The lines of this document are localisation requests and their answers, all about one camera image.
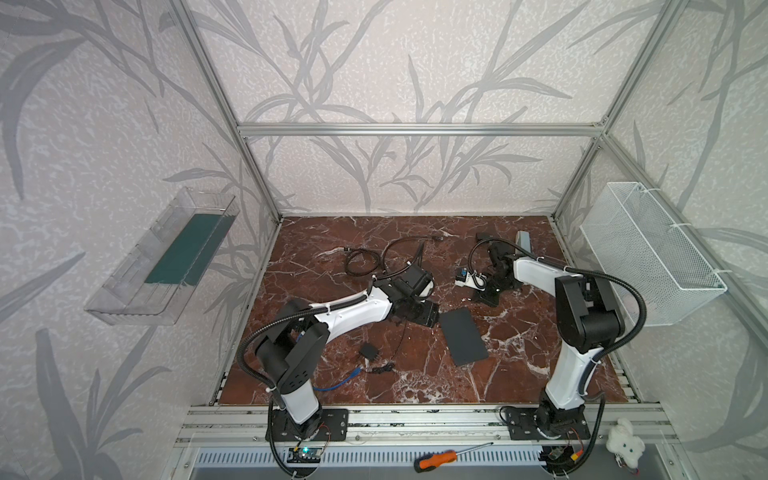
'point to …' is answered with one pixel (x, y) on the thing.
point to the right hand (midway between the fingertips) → (476, 286)
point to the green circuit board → (304, 455)
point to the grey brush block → (523, 239)
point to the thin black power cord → (391, 365)
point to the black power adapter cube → (369, 351)
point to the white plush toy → (621, 441)
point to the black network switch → (463, 338)
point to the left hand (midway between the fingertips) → (434, 308)
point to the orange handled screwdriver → (428, 462)
